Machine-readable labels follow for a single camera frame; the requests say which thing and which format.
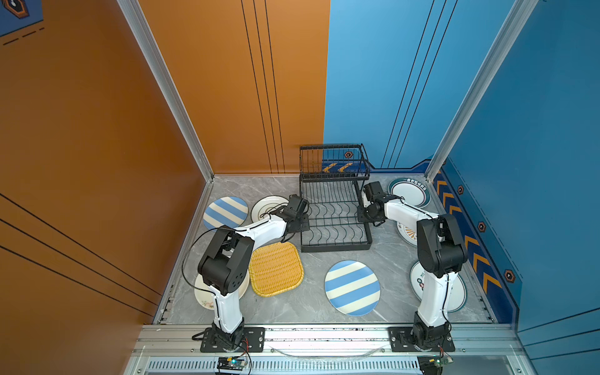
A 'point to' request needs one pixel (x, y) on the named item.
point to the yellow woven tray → (275, 268)
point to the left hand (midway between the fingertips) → (306, 220)
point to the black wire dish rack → (330, 178)
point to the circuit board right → (430, 365)
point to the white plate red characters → (458, 295)
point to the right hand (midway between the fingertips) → (362, 215)
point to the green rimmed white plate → (413, 191)
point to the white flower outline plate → (264, 205)
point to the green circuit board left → (231, 363)
